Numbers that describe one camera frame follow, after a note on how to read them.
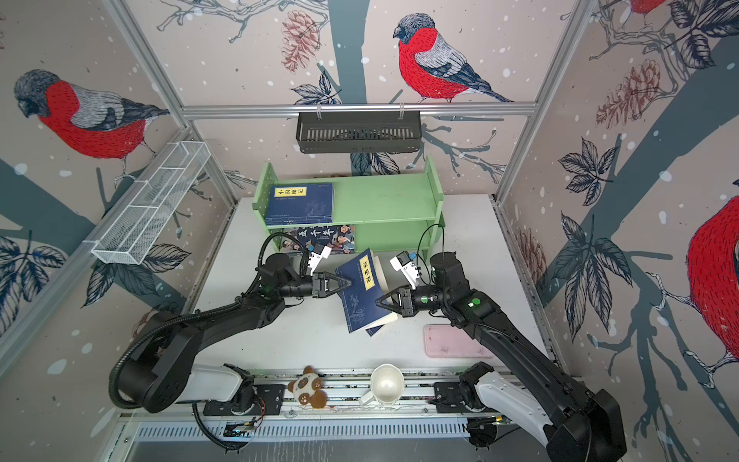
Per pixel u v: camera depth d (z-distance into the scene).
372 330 0.85
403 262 0.66
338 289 0.80
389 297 0.67
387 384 0.76
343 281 0.77
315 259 0.76
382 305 0.68
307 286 0.71
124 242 0.70
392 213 0.78
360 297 0.72
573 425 0.38
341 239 0.90
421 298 0.62
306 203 0.79
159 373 0.42
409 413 0.73
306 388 0.73
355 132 1.07
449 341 0.81
